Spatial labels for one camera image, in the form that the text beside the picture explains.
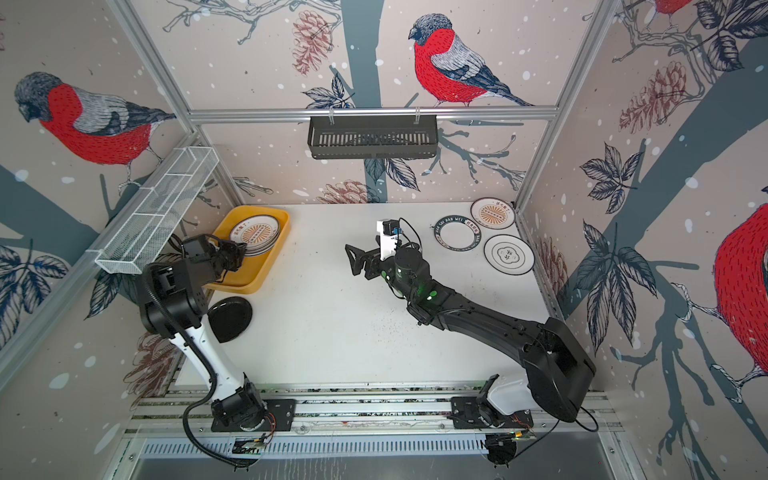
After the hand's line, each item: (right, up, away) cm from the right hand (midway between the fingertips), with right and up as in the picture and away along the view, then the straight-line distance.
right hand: (358, 246), depth 74 cm
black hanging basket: (+2, +38, +33) cm, 50 cm away
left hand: (-43, +1, +26) cm, 50 cm away
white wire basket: (-55, +10, +5) cm, 56 cm away
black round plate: (-42, -23, +17) cm, 51 cm away
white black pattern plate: (+52, -5, +32) cm, 61 cm away
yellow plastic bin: (-36, -9, +21) cm, 43 cm away
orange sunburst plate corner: (+50, +11, +44) cm, 67 cm away
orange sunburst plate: (-41, +3, +34) cm, 53 cm away
